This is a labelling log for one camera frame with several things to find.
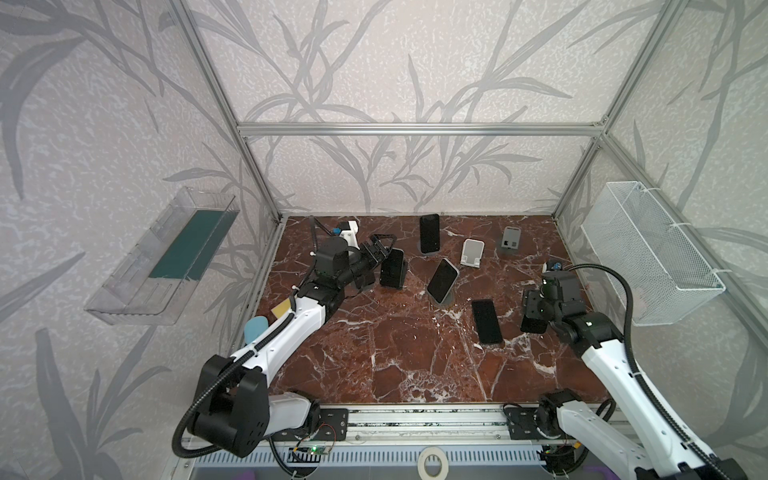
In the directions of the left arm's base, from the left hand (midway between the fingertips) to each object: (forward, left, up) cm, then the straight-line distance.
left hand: (397, 236), depth 77 cm
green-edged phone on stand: (0, +1, -15) cm, 15 cm away
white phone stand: (+12, -26, -23) cm, 37 cm away
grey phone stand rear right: (+18, -40, -22) cm, 49 cm away
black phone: (-13, -29, -28) cm, 42 cm away
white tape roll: (-44, -9, -26) cm, 52 cm away
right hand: (-8, -39, -11) cm, 41 cm away
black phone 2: (+15, -10, -17) cm, 25 cm away
